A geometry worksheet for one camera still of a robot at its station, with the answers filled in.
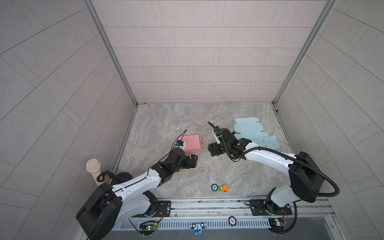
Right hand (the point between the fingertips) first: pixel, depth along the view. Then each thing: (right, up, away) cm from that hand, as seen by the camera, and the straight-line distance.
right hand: (212, 148), depth 85 cm
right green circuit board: (+28, -31, -18) cm, 46 cm away
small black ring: (+1, -19, -8) cm, 20 cm away
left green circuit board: (-30, -31, -20) cm, 47 cm away
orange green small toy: (+5, -18, -10) cm, 22 cm away
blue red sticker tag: (-8, -31, -20) cm, 38 cm away
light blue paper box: (+27, +10, +17) cm, 33 cm away
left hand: (-10, -4, -2) cm, 11 cm away
